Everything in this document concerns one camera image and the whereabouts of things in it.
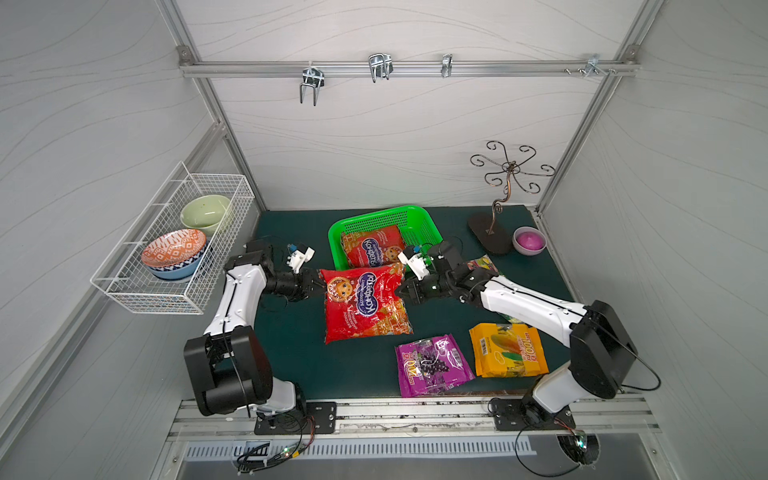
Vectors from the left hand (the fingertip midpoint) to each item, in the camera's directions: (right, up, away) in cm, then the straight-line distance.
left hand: (326, 288), depth 79 cm
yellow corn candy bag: (+49, -17, +1) cm, 52 cm away
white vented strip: (+10, -37, -9) cm, 39 cm away
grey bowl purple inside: (+66, +13, +24) cm, 72 cm away
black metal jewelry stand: (+54, +18, +35) cm, 67 cm away
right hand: (+19, 0, +1) cm, 19 cm away
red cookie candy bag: (+11, +10, +22) cm, 27 cm away
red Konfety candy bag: (+10, -4, 0) cm, 11 cm away
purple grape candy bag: (+28, -20, -2) cm, 34 cm away
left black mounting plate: (+1, -31, -5) cm, 31 cm away
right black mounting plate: (+47, -26, -13) cm, 56 cm away
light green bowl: (-29, +20, -6) cm, 36 cm away
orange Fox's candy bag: (+49, +5, +22) cm, 54 cm away
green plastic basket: (+26, +17, +33) cm, 45 cm away
